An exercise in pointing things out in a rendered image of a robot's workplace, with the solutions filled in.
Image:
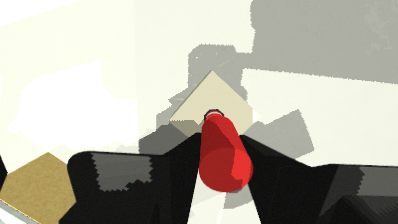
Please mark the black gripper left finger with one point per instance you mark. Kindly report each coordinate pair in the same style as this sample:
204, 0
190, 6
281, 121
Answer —
168, 179

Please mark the red cylinder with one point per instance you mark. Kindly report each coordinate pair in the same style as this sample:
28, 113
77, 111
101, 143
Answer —
225, 165

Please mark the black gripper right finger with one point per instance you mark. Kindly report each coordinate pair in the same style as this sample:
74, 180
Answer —
287, 191

